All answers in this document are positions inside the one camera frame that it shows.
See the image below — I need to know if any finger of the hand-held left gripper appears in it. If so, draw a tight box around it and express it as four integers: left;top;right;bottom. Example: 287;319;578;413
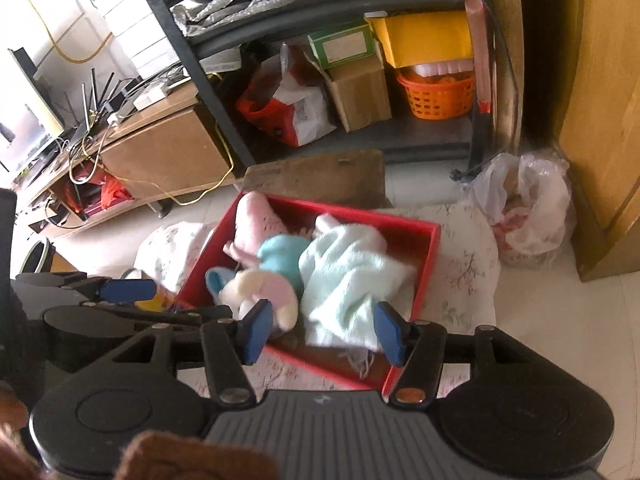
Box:
82;301;236;331
60;271;157;307

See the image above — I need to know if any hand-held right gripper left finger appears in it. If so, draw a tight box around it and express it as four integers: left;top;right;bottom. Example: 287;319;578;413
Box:
106;299;275;407

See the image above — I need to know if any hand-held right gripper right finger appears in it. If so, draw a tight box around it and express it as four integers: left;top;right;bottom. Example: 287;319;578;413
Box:
374;301;539;407

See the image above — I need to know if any red cardboard box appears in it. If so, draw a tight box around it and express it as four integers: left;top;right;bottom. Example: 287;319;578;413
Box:
175;191;442;393

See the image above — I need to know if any pale green towel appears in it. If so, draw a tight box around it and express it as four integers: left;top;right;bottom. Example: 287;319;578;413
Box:
298;222;420;361

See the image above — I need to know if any pink plush toy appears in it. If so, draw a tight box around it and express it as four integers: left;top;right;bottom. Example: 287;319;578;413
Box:
206;192;341;343

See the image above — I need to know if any blue and yellow drink can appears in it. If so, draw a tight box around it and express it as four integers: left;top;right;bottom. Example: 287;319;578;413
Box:
122;267;176;311

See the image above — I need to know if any floral tablecloth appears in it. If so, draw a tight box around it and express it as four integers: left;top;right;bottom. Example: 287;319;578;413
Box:
134;202;501;396

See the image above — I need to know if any brown fuzzy cloth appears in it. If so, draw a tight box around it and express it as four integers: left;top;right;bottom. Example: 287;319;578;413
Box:
114;432;280;480

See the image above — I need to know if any wooden TV stand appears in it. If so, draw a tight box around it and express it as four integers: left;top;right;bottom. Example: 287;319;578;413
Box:
15;82;236;238

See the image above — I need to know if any brown wooden board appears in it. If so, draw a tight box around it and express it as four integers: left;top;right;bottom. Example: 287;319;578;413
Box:
242;149;388;208

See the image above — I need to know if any white router box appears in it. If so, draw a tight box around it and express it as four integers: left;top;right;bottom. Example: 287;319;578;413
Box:
134;86;173;110

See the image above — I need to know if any flat screen monitor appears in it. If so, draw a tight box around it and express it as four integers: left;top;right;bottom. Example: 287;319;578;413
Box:
0;47;66;173

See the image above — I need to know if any black router with antennas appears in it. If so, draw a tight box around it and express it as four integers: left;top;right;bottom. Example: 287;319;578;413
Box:
52;67;146;127

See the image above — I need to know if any black shelf rack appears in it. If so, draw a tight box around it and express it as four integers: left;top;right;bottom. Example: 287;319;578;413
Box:
125;0;501;181

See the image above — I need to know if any red and white plastic bag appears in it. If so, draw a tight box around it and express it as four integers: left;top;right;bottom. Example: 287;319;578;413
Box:
236;45;338;148

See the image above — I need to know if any brown cardboard box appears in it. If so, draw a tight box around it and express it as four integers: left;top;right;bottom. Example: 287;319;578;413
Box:
320;55;393;133

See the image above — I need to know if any orange plastic basket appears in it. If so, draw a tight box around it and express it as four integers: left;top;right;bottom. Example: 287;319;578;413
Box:
397;67;476;121

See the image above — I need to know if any green box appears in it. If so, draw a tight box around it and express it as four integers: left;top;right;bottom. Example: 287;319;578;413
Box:
307;25;376;69

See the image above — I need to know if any yellow box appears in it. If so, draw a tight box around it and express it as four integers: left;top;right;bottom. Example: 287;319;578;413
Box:
367;15;473;69

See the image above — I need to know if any bubble wrap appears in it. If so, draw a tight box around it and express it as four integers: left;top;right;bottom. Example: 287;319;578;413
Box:
172;0;306;36

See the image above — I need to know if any wooden cabinet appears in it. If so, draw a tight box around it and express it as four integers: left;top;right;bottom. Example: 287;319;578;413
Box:
520;0;640;283

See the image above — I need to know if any red long strip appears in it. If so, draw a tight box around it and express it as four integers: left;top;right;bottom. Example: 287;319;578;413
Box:
465;0;496;111

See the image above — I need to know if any yellow floor cable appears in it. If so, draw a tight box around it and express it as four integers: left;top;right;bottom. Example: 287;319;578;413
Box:
152;72;236;207

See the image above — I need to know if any black power cable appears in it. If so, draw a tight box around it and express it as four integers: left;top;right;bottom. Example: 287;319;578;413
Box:
451;0;521;181

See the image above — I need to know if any yellow wall cable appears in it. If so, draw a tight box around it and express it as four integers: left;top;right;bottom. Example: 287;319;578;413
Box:
17;0;115;66

